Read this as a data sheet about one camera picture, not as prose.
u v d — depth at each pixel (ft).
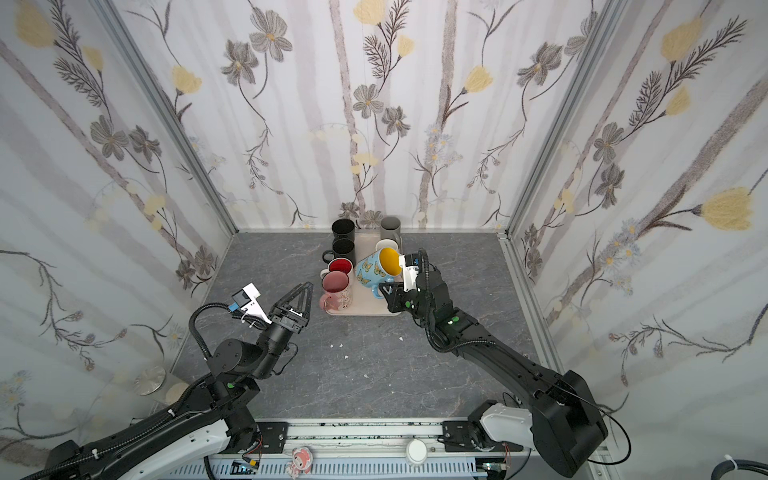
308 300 1.95
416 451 2.10
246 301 1.89
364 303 3.30
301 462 2.25
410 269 2.30
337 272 3.09
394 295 2.40
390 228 3.55
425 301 1.93
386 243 3.45
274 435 2.41
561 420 1.33
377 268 2.45
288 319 1.86
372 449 2.40
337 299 3.00
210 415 1.72
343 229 3.55
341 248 3.42
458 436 2.41
